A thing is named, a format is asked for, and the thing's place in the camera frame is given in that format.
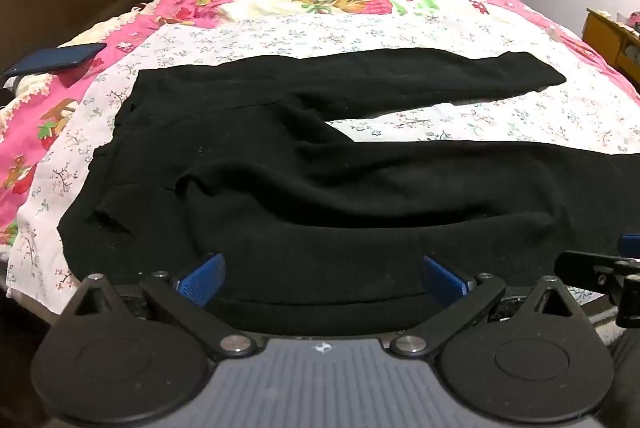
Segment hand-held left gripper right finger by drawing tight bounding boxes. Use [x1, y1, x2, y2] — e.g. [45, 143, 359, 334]
[390, 254, 583, 357]

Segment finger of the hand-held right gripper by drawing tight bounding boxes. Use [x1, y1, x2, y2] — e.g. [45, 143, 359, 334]
[555, 234, 640, 329]

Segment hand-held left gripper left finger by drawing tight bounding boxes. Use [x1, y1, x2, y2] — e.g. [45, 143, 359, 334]
[60, 253, 261, 357]

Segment black pants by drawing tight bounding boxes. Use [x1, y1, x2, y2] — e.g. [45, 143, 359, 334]
[57, 48, 640, 336]

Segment yellow wooden desk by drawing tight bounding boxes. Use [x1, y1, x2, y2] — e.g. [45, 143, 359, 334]
[582, 8, 640, 84]

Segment white floral bedsheet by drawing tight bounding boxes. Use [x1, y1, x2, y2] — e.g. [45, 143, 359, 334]
[5, 15, 640, 309]

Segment dark blue smartphone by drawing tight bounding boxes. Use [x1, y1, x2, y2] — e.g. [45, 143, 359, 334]
[2, 42, 108, 79]

